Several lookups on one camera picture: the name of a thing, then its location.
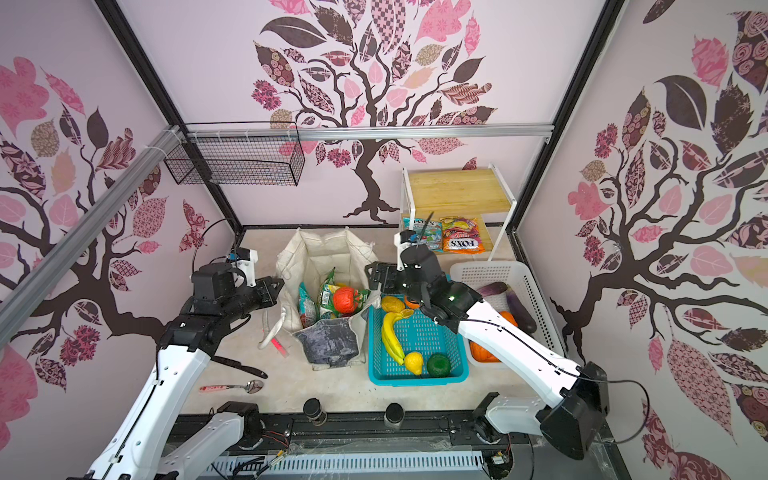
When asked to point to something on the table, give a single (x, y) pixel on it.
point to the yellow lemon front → (414, 362)
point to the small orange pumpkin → (481, 354)
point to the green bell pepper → (438, 365)
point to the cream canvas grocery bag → (337, 343)
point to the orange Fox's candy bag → (461, 235)
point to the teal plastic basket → (421, 334)
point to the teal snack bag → (306, 306)
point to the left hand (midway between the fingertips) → (284, 286)
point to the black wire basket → (238, 153)
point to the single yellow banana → (390, 336)
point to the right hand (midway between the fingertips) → (379, 266)
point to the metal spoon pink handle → (253, 386)
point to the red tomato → (344, 300)
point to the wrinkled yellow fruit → (392, 304)
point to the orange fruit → (411, 304)
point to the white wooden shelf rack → (458, 192)
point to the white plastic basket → (517, 276)
